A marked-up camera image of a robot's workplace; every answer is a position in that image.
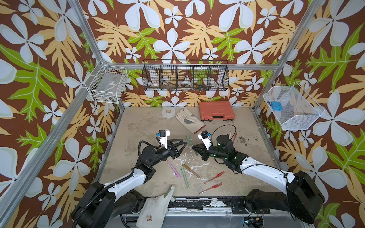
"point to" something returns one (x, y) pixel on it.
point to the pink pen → (176, 172)
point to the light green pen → (183, 172)
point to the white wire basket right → (299, 109)
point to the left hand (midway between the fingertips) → (185, 141)
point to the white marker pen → (230, 135)
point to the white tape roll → (168, 112)
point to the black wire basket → (185, 75)
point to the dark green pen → (189, 138)
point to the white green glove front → (154, 211)
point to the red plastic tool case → (216, 111)
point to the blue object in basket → (277, 106)
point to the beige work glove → (189, 120)
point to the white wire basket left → (107, 83)
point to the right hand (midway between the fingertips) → (192, 147)
